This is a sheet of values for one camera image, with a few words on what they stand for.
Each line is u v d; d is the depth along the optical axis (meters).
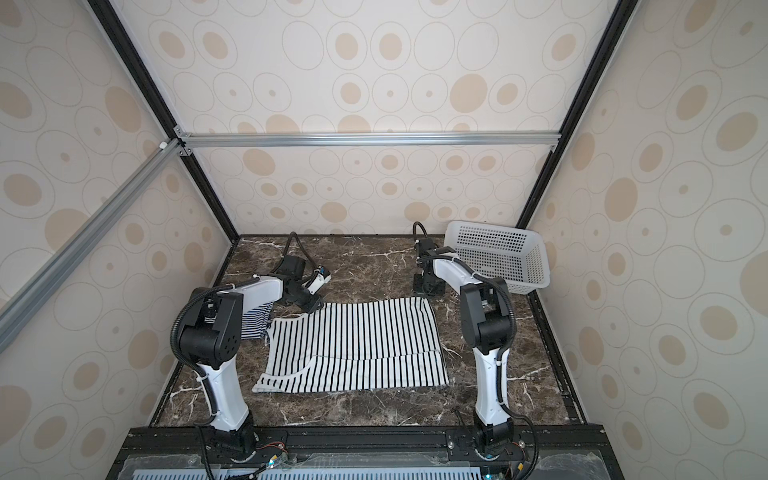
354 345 1.30
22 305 0.52
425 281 0.86
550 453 0.73
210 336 0.52
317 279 0.90
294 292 0.80
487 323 0.56
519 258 1.13
